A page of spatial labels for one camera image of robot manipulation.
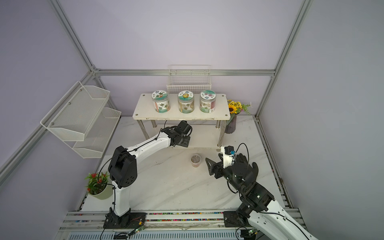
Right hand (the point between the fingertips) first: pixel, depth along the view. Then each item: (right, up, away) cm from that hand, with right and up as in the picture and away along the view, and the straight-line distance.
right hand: (213, 159), depth 71 cm
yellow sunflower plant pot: (+16, +28, +19) cm, 38 cm away
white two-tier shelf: (0, +15, +35) cm, 38 cm away
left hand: (-18, +7, +21) cm, 29 cm away
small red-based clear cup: (-9, -4, +18) cm, 20 cm away
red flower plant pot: (-59, -15, +5) cm, 61 cm away
